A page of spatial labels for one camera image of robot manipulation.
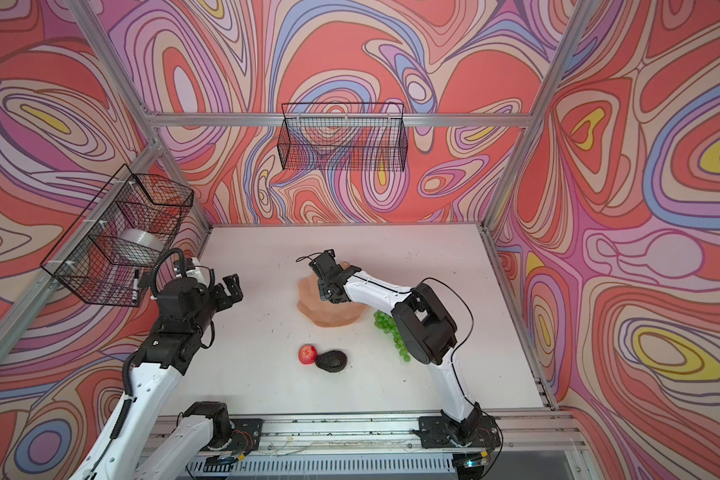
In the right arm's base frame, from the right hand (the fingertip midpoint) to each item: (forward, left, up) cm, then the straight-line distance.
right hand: (335, 292), depth 96 cm
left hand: (-8, +27, +20) cm, 34 cm away
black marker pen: (-12, +47, +22) cm, 53 cm away
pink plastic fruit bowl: (-7, +4, -2) cm, 8 cm away
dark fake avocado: (-23, 0, +1) cm, 23 cm away
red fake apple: (-21, +7, +1) cm, 22 cm away
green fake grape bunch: (-12, -16, 0) cm, 20 cm away
